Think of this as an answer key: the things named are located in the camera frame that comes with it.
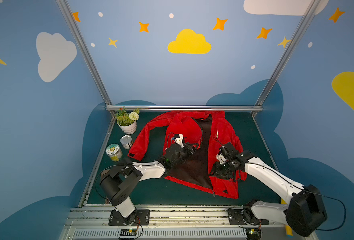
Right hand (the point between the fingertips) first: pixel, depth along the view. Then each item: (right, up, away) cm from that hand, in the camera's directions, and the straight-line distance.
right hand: (214, 174), depth 81 cm
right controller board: (+18, -27, -7) cm, 34 cm away
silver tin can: (-54, +17, +17) cm, 59 cm away
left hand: (-8, +17, 0) cm, 19 cm away
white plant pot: (-54, +25, +21) cm, 63 cm away
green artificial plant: (-55, +31, +15) cm, 65 cm away
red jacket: (+4, +24, +28) cm, 37 cm away
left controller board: (-45, -26, -8) cm, 52 cm away
